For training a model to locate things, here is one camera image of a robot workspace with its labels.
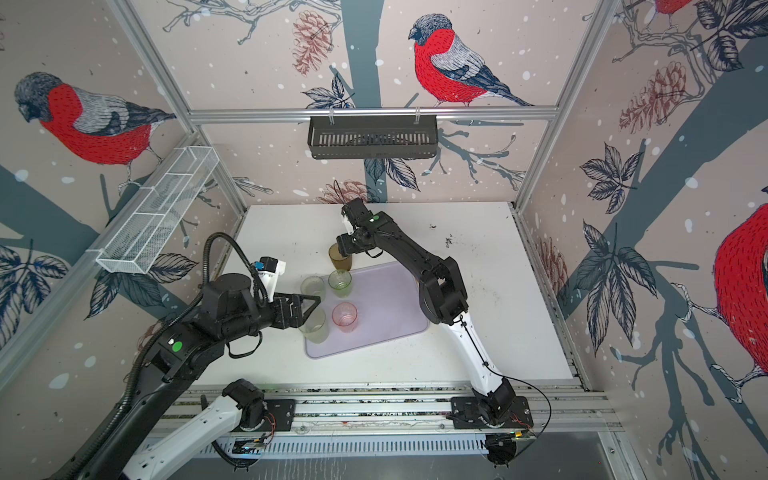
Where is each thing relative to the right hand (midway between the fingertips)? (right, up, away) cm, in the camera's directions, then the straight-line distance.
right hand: (347, 249), depth 97 cm
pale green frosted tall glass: (-6, -19, -19) cm, 28 cm away
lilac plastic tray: (+14, -17, -7) cm, 23 cm away
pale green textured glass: (-10, -11, -4) cm, 16 cm away
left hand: (-5, -9, -31) cm, 33 cm away
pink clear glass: (+1, -20, -7) cm, 21 cm away
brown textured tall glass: (-3, -4, +1) cm, 5 cm away
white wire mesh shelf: (-48, +12, -19) cm, 53 cm away
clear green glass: (-2, -10, -2) cm, 11 cm away
